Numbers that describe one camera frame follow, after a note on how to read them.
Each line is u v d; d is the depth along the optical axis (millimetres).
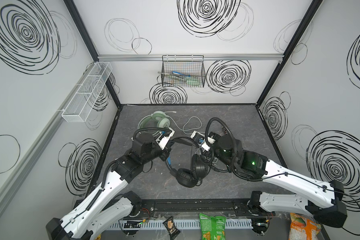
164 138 579
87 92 720
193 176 591
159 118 1030
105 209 546
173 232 666
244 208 739
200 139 517
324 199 395
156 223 705
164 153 610
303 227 654
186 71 889
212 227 654
